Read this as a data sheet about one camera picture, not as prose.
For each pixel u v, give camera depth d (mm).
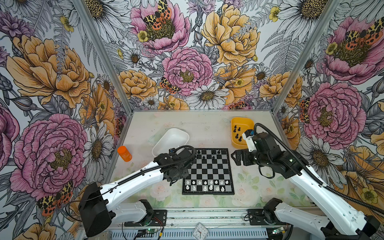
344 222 382
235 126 1114
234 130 1084
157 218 732
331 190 410
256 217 737
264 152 527
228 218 760
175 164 541
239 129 1084
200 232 688
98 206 389
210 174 872
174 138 1029
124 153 879
